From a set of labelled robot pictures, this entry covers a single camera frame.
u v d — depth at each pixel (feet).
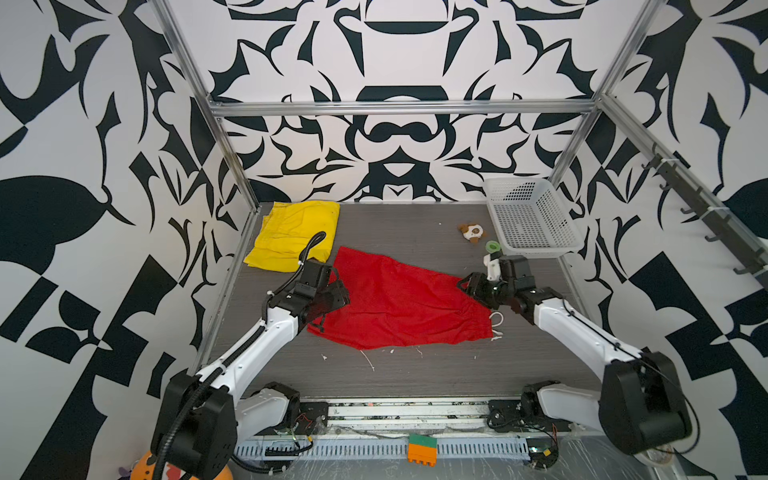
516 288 2.19
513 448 2.34
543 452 2.33
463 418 2.49
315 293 2.09
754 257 1.64
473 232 3.54
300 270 2.17
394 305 3.03
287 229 3.57
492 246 3.53
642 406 1.35
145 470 1.98
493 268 2.60
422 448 2.26
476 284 2.50
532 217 3.81
